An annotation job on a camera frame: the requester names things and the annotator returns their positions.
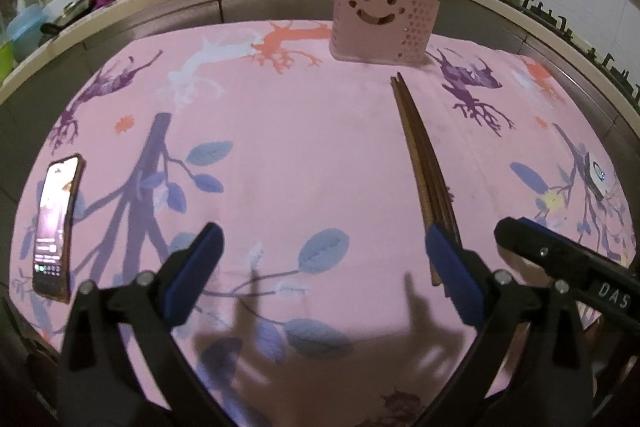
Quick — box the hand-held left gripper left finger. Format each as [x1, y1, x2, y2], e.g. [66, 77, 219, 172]
[57, 222, 236, 427]

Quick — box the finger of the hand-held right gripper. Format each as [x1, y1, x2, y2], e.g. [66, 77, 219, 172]
[494, 217, 591, 288]

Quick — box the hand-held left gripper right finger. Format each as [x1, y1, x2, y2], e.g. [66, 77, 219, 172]
[415, 223, 596, 427]

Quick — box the bunch of wooden chopsticks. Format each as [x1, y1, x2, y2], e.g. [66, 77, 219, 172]
[332, 0, 462, 299]

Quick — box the pink smiley chopstick holder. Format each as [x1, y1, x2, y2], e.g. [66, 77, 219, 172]
[330, 0, 441, 66]

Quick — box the white square device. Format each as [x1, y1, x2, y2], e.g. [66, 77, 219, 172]
[582, 152, 612, 200]

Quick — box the smartphone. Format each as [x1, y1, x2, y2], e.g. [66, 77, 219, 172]
[32, 153, 86, 304]

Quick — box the pink printed tablecloth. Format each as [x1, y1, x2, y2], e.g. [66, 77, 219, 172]
[10, 19, 636, 427]

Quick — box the black gas stove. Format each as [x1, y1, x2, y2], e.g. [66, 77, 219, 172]
[510, 0, 640, 108]

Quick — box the green plastic basin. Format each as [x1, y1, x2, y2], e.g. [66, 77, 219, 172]
[0, 42, 15, 80]

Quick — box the dark wok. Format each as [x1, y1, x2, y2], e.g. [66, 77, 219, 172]
[40, 0, 101, 35]

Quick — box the blue plastic lidded container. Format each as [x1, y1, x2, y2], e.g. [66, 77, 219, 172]
[5, 4, 48, 62]

